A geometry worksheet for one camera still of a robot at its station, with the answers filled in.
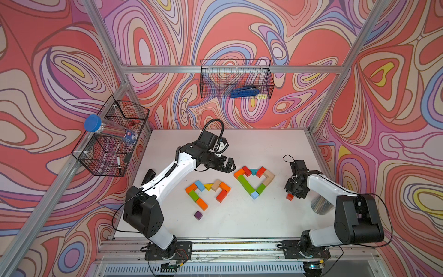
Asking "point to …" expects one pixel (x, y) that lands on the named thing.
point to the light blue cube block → (254, 195)
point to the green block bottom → (194, 195)
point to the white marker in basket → (119, 165)
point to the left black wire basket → (103, 154)
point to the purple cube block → (198, 215)
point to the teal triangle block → (254, 171)
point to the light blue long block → (199, 185)
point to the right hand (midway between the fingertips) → (292, 195)
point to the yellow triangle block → (208, 186)
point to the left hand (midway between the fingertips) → (229, 166)
